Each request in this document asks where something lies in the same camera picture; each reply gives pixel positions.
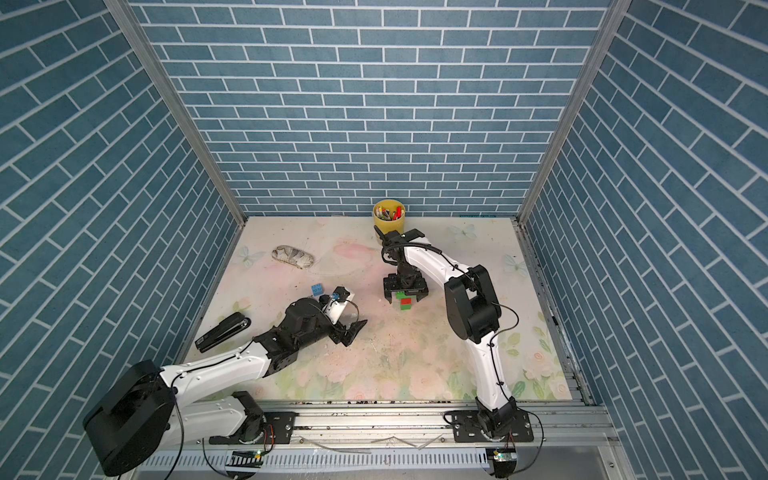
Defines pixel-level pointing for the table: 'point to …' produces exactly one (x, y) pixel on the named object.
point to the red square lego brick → (406, 301)
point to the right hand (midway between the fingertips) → (403, 300)
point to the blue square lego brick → (317, 289)
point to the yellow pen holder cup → (389, 215)
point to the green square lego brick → (405, 307)
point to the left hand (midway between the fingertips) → (361, 313)
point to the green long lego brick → (401, 295)
